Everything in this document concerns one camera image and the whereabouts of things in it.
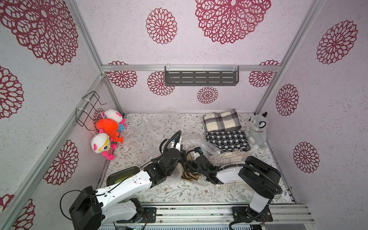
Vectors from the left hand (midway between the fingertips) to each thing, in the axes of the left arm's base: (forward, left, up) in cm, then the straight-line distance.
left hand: (182, 146), depth 78 cm
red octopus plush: (+17, +47, -4) cm, 50 cm away
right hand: (-1, -2, -16) cm, 16 cm away
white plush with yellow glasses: (+2, +46, 0) cm, 46 cm away
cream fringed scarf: (0, -27, -15) cm, 30 cm away
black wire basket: (+13, +51, +14) cm, 55 cm away
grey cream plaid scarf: (+30, -31, -13) cm, 45 cm away
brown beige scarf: (-10, -7, -17) cm, 21 cm away
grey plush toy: (+16, -49, -9) cm, 53 cm away
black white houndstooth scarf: (+14, -31, -14) cm, 37 cm away
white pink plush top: (+25, +45, -1) cm, 51 cm away
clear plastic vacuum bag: (0, -13, +1) cm, 13 cm away
